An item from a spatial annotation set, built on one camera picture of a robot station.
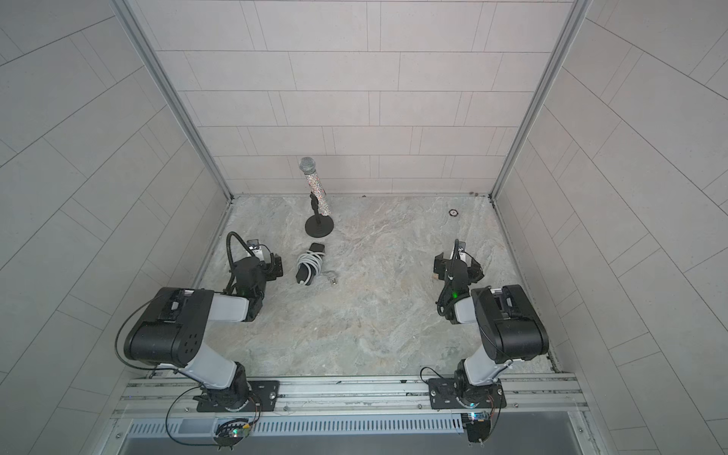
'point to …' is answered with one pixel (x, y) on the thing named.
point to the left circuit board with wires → (229, 433)
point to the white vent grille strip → (298, 425)
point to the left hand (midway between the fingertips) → (267, 251)
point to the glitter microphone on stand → (320, 226)
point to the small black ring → (453, 212)
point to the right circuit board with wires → (479, 427)
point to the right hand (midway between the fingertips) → (457, 252)
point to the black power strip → (302, 273)
